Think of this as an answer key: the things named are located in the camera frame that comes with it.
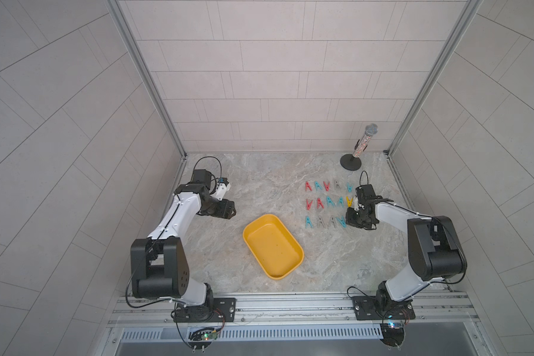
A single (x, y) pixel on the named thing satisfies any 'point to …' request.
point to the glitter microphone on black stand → (352, 162)
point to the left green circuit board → (202, 338)
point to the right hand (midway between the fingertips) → (347, 218)
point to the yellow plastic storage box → (274, 245)
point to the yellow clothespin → (348, 202)
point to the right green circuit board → (392, 333)
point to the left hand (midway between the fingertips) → (229, 207)
